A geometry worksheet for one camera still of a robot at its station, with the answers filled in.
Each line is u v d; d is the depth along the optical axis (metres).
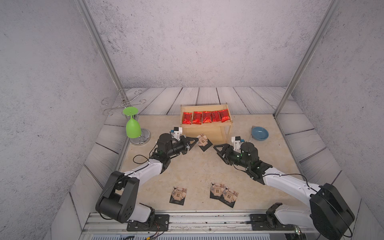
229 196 0.81
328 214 0.40
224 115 0.89
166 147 0.66
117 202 0.43
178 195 0.82
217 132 1.08
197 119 0.89
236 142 0.77
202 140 0.81
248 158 0.63
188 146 0.74
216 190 0.83
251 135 1.08
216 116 0.89
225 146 0.73
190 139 0.76
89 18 0.73
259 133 1.07
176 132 0.79
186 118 0.87
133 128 0.82
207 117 0.87
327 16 0.73
